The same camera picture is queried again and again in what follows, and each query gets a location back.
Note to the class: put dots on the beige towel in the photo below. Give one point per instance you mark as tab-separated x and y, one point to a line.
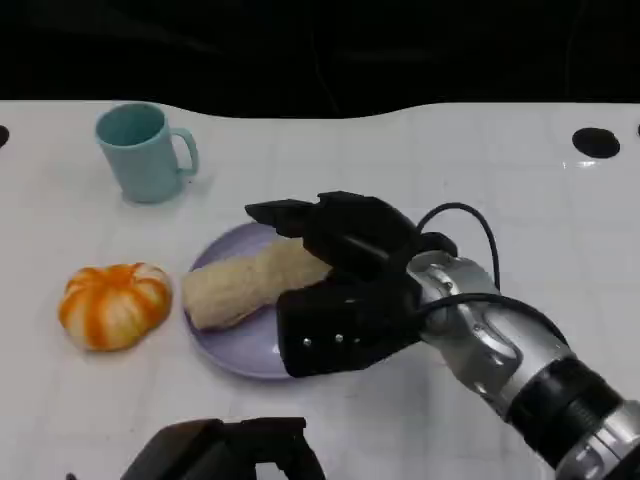
230	290

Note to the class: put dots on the orange and white bread roll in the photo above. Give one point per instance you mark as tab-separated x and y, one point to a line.
115	305

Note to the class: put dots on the lilac plate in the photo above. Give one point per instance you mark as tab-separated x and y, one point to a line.
240	352

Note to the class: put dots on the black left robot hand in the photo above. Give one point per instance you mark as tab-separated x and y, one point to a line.
225	450

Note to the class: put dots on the black backdrop cloth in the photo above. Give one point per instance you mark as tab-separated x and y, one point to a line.
200	50

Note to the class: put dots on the pale green mug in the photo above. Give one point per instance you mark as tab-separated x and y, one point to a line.
145	165

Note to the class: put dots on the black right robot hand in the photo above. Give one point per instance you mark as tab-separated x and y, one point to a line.
345	325

